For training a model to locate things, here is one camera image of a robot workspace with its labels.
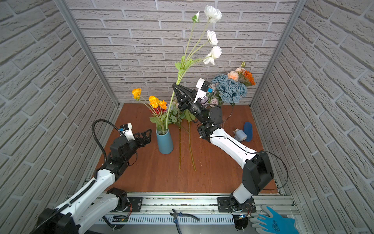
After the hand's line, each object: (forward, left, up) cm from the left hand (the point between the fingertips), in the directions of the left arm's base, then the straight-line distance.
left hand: (148, 129), depth 79 cm
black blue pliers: (-38, -16, -19) cm, 46 cm away
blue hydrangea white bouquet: (+23, -23, -15) cm, 36 cm away
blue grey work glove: (-42, -64, -19) cm, 79 cm away
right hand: (-1, -17, +31) cm, 35 cm away
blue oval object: (+12, -66, -18) cm, 69 cm away
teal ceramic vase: (-4, -9, -7) cm, 12 cm away
